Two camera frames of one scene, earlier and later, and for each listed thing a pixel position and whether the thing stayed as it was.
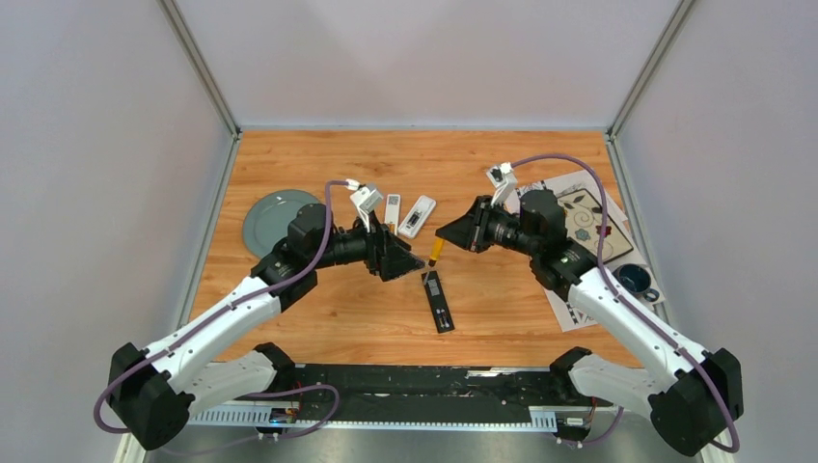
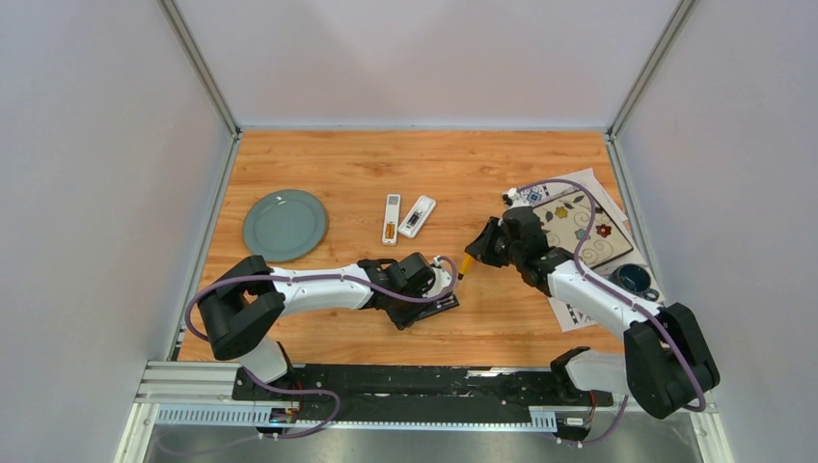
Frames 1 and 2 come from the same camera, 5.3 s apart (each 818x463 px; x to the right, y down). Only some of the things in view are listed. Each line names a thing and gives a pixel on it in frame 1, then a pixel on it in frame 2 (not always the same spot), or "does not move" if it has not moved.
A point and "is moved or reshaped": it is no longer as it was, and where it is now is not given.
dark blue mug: [638, 280] does not move
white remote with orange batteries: [392, 212] does not move
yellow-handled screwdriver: [437, 252] -> [465, 265]
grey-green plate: [266, 221] does not move
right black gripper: [469, 231] -> [480, 248]
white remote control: [417, 217] does not move
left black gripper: [387, 256] -> [404, 321]
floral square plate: [584, 222] does not move
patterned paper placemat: [567, 317] does not move
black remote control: [439, 302] is moved or reshaped
